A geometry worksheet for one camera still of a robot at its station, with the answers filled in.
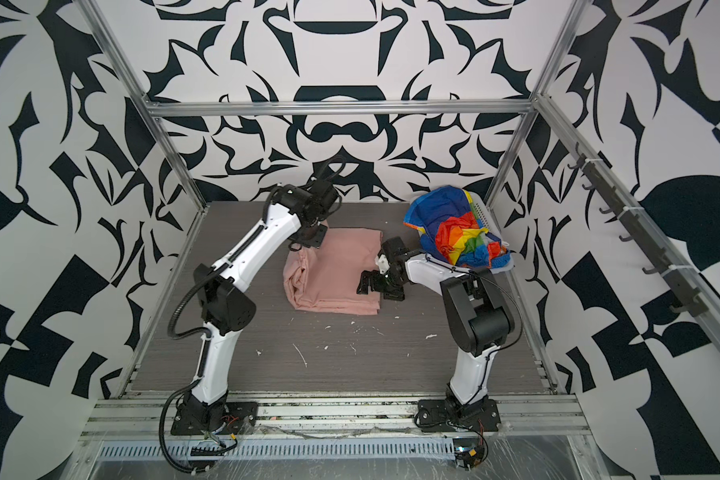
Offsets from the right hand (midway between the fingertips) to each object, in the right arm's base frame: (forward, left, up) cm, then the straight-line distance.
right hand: (372, 289), depth 93 cm
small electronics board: (-41, -21, -5) cm, 46 cm away
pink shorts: (+4, +14, +1) cm, 15 cm away
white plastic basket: (+21, -40, +5) cm, 46 cm away
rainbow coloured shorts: (+19, -27, +5) cm, 33 cm away
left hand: (+9, +18, +18) cm, 27 cm away
